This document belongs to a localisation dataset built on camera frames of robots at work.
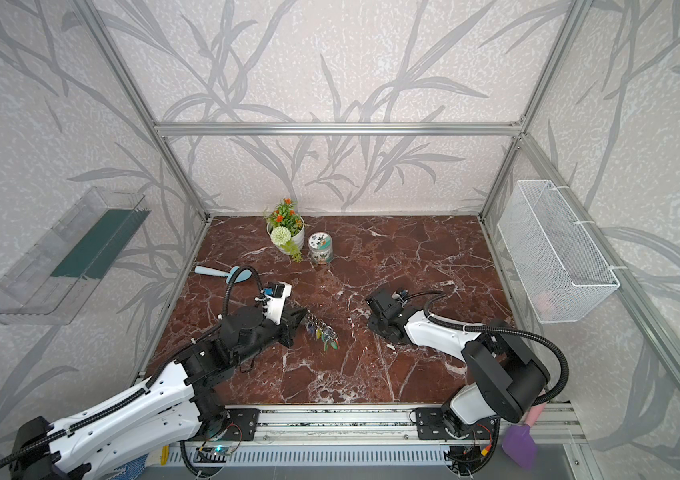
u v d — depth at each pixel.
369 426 0.75
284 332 0.65
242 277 0.99
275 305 0.65
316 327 0.74
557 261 0.62
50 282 0.64
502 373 0.43
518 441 0.71
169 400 0.50
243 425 0.73
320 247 1.02
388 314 0.69
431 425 0.73
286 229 0.97
